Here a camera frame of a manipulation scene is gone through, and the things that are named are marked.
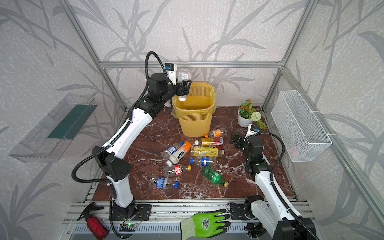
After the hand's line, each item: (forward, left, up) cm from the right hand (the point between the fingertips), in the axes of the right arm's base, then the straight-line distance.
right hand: (238, 129), depth 82 cm
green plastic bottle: (-21, +14, -15) cm, 29 cm away
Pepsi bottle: (-12, +20, -15) cm, 28 cm away
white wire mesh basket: (-11, -21, +15) cm, 28 cm away
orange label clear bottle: (+8, +11, -15) cm, 20 cm away
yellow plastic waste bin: (+7, +24, +6) cm, 26 cm away
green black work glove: (-42, +20, -18) cm, 50 cm away
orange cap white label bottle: (-7, +34, -15) cm, 38 cm away
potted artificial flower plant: (+20, -11, -11) cm, 26 cm away
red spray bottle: (-43, +69, -15) cm, 83 cm away
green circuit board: (-42, +55, -19) cm, 72 cm away
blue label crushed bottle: (-24, +41, -15) cm, 50 cm away
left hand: (+15, +28, +26) cm, 41 cm away
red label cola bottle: (-17, +35, -14) cm, 42 cm away
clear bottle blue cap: (-6, +42, -16) cm, 46 cm away
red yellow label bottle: (+1, +16, -14) cm, 21 cm away
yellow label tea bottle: (-6, +17, -15) cm, 23 cm away
